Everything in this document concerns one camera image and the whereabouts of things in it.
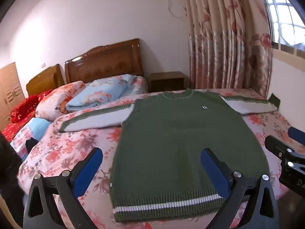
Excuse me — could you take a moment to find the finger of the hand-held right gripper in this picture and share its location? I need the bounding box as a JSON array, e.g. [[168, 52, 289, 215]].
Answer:
[[264, 135, 297, 164], [288, 127, 305, 146]]

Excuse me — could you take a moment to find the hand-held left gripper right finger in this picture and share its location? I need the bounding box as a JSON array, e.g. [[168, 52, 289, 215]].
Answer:
[[200, 148, 280, 229]]

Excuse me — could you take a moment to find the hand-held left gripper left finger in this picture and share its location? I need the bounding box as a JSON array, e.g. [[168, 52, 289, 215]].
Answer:
[[23, 147, 103, 229]]

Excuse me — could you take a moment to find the green knit sweater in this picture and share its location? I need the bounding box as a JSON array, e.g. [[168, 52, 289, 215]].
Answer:
[[59, 88, 280, 223]]

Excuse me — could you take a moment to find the pink floral bedspread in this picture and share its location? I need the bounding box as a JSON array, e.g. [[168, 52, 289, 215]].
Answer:
[[17, 75, 305, 229]]

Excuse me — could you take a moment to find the light blue patchwork blanket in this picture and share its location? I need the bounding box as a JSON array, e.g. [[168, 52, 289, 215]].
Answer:
[[10, 117, 51, 161]]

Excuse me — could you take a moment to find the light blue floral pillow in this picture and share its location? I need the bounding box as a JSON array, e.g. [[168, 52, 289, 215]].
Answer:
[[65, 74, 138, 114]]

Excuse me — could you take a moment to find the orange floral pillow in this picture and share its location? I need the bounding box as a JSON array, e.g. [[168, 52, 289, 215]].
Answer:
[[35, 81, 86, 121]]

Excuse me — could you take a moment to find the red blanket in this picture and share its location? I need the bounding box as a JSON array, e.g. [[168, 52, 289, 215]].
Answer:
[[1, 89, 54, 142]]

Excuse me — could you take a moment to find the wooden nightstand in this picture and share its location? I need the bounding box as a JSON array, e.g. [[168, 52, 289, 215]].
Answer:
[[150, 71, 190, 93]]

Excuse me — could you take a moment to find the small wooden headboard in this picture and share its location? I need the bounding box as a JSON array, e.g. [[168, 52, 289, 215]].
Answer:
[[26, 64, 65, 97]]

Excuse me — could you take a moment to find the large wooden headboard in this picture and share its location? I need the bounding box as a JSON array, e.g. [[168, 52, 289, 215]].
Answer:
[[65, 38, 144, 84]]

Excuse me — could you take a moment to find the wooden wardrobe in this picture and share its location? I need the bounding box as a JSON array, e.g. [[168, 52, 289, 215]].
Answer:
[[0, 62, 25, 131]]

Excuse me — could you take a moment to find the window with grille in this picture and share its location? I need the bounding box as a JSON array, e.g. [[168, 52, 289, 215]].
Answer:
[[258, 0, 305, 59]]

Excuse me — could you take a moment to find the pink floral curtain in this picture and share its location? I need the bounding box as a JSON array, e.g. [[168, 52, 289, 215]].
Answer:
[[179, 0, 273, 98]]

